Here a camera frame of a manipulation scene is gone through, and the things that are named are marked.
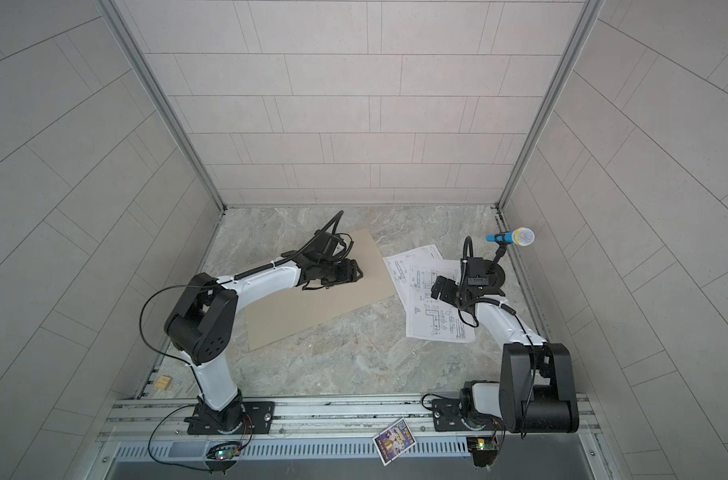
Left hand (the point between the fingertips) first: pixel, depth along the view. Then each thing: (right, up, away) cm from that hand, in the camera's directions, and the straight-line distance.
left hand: (365, 271), depth 90 cm
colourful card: (+8, -35, -23) cm, 43 cm away
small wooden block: (-51, -26, -15) cm, 59 cm away
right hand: (+24, -6, 0) cm, 25 cm away
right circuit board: (+28, -38, -22) cm, 52 cm away
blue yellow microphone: (+42, +11, -13) cm, 45 cm away
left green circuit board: (-29, -36, -26) cm, 53 cm away
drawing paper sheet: (+11, 0, +9) cm, 15 cm away
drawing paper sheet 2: (+20, -14, -1) cm, 24 cm away
